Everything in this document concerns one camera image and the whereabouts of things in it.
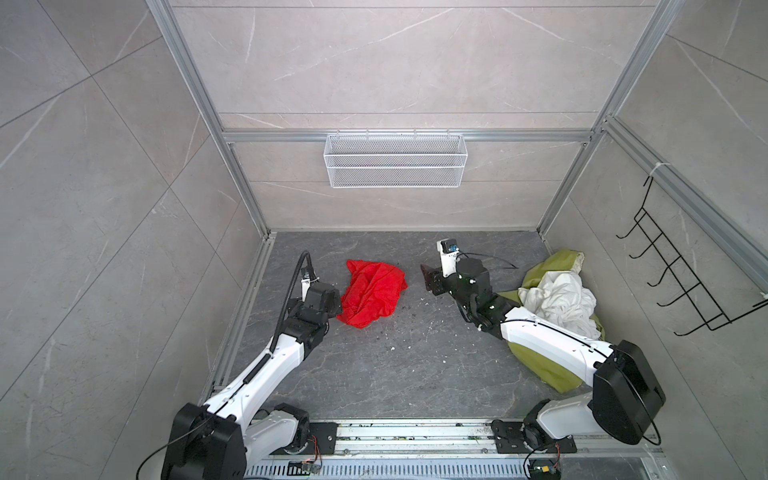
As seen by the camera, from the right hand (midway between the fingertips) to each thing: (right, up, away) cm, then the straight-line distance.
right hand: (433, 260), depth 83 cm
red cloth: (-17, -10, +10) cm, 23 cm away
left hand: (-34, -9, +2) cm, 35 cm away
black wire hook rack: (+53, -11, -23) cm, 59 cm away
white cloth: (+37, -11, +2) cm, 38 cm away
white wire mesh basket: (-10, +34, +18) cm, 40 cm away
